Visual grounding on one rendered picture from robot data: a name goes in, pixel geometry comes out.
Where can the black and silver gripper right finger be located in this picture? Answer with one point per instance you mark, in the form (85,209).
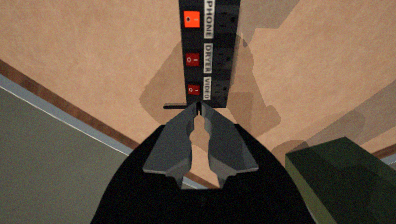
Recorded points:
(234,151)

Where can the black power strip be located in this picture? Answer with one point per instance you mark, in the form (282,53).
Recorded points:
(208,34)

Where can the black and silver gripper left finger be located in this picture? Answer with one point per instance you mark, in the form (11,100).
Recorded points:
(165,152)

